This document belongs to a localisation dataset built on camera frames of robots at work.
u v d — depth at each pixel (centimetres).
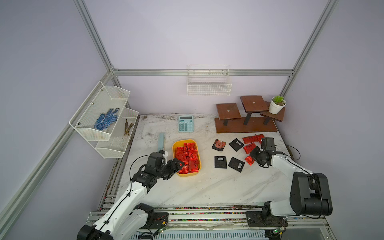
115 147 89
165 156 77
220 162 95
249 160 90
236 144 104
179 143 97
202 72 93
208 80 95
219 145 102
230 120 111
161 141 100
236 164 93
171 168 71
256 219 74
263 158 70
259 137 108
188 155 93
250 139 105
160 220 73
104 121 76
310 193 44
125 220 43
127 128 95
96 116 75
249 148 101
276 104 93
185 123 112
